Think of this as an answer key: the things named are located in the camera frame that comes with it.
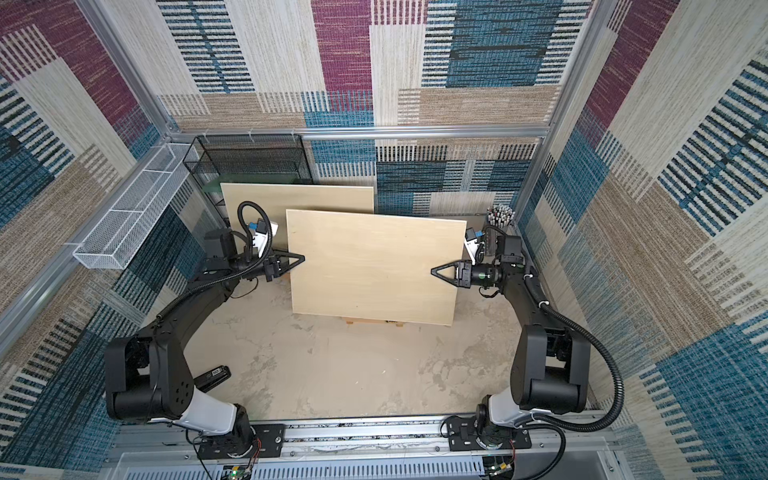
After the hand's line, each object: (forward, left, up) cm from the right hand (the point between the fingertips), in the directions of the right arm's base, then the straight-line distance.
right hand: (435, 274), depth 79 cm
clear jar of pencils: (+24, -24, -3) cm, 34 cm away
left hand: (+4, +34, +2) cm, 34 cm away
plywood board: (+1, +16, +3) cm, 16 cm away
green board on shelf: (+39, +73, 0) cm, 82 cm away
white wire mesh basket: (0, +76, +14) cm, 77 cm away
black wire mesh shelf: (+45, +61, +6) cm, 76 cm away
